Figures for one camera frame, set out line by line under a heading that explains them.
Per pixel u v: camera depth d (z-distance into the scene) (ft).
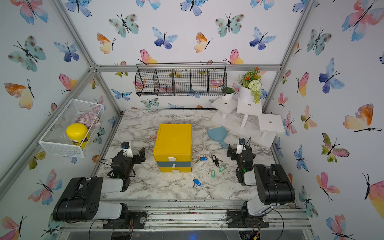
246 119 3.39
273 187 1.49
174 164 2.65
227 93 3.07
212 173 2.97
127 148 2.51
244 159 2.29
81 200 1.46
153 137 3.50
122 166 2.27
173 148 2.48
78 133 2.10
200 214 2.53
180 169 2.83
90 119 2.28
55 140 2.07
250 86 2.75
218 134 3.54
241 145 2.57
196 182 2.84
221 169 2.99
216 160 3.12
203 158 3.16
